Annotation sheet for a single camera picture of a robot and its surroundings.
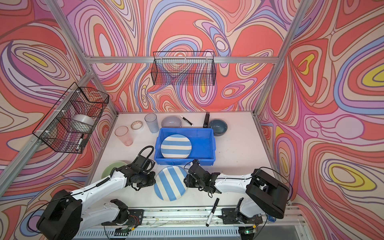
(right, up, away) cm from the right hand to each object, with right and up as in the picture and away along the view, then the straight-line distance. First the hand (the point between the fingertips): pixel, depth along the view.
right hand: (187, 184), depth 84 cm
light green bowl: (-46, +8, 0) cm, 47 cm away
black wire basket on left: (-56, +34, -14) cm, 67 cm away
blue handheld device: (+41, -11, -14) cm, 45 cm away
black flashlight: (+12, +35, +24) cm, 44 cm away
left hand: (-17, +2, 0) cm, 17 cm away
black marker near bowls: (-2, +38, +30) cm, 48 cm away
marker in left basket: (-52, +26, -12) cm, 60 cm away
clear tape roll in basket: (-49, +35, -14) cm, 62 cm away
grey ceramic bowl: (-14, +37, +26) cm, 47 cm away
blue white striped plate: (-8, +21, +11) cm, 25 cm away
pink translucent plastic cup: (-41, +30, +7) cm, 51 cm away
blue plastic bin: (+10, +20, +15) cm, 27 cm away
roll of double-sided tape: (-40, +34, +27) cm, 59 cm away
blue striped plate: (-11, +1, -1) cm, 11 cm away
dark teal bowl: (+22, +33, +23) cm, 46 cm away
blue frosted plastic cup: (-24, +37, +14) cm, 46 cm away
